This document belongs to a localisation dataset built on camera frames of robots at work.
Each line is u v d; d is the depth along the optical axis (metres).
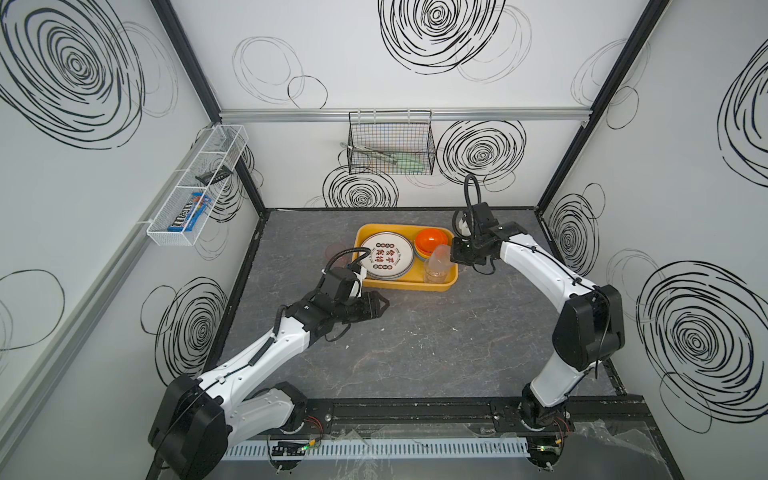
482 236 0.66
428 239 1.02
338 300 0.61
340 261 0.61
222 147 0.91
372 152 0.85
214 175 0.75
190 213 0.71
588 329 0.46
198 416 0.39
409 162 0.87
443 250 0.87
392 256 1.02
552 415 0.68
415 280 0.97
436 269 0.99
